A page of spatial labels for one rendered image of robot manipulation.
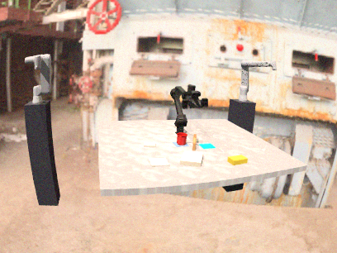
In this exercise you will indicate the red plastic cup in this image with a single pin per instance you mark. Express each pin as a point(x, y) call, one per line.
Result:
point(181, 139)

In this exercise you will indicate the yellow rectangular block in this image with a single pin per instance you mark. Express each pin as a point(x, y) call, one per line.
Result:
point(237, 160)

